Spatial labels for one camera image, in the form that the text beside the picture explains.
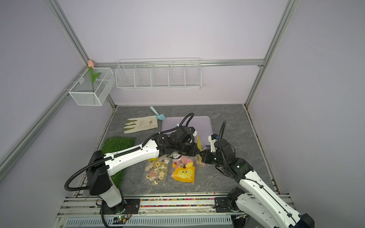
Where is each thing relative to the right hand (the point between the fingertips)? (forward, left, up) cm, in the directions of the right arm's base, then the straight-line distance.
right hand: (199, 152), depth 75 cm
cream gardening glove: (+32, +41, -17) cm, 55 cm away
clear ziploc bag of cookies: (+2, -1, +1) cm, 2 cm away
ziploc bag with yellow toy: (-5, +9, -13) cm, 16 cm away
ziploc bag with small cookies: (-5, +25, -13) cm, 29 cm away
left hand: (-2, 0, +1) cm, 2 cm away
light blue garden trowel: (+39, +29, -16) cm, 51 cm away
